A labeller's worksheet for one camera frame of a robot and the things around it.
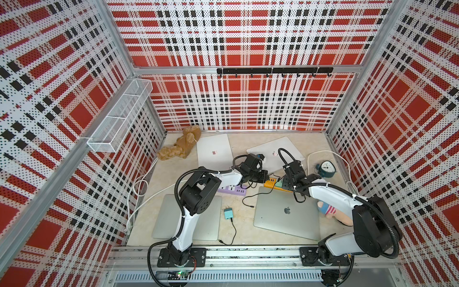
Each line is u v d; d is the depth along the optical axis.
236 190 0.91
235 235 0.80
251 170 0.84
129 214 0.86
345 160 1.07
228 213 0.84
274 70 0.88
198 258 0.74
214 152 1.10
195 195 0.54
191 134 1.02
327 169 0.98
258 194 0.92
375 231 0.43
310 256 0.73
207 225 0.82
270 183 0.95
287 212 0.86
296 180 0.68
